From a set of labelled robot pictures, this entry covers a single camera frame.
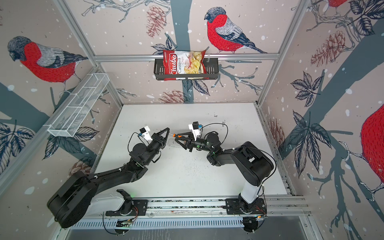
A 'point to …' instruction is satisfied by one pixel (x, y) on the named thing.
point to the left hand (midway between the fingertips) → (169, 129)
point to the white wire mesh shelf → (75, 108)
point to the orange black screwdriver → (174, 135)
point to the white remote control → (172, 142)
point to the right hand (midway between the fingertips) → (174, 142)
